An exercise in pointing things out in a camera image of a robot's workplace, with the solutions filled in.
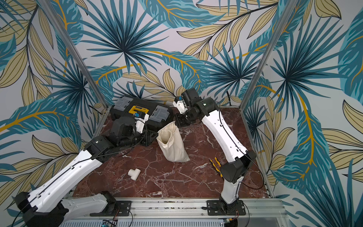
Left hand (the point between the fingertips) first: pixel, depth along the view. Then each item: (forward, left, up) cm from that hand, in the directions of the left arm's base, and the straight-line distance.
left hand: (154, 136), depth 68 cm
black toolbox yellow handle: (+30, +24, -11) cm, 40 cm away
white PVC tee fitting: (-9, +14, -26) cm, 31 cm away
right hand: (+4, -5, 0) cm, 7 cm away
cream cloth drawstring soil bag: (-2, -9, -7) cm, 11 cm away
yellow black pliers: (-2, -37, -28) cm, 46 cm away
